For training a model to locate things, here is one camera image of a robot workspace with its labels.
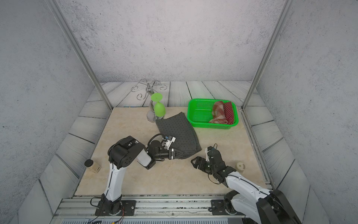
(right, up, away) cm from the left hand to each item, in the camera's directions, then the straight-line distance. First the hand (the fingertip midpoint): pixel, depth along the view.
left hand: (184, 155), depth 88 cm
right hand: (+7, -4, -4) cm, 9 cm away
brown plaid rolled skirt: (+26, +27, +15) cm, 40 cm away
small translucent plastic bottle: (+31, -3, -11) cm, 33 cm away
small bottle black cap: (-53, -2, -9) cm, 54 cm away
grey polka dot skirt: (+2, +5, +8) cm, 10 cm away
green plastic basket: (+13, +28, +30) cm, 43 cm away
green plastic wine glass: (-17, +29, +8) cm, 35 cm away
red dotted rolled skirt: (+33, +27, +17) cm, 46 cm away
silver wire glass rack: (-27, +25, +26) cm, 45 cm away
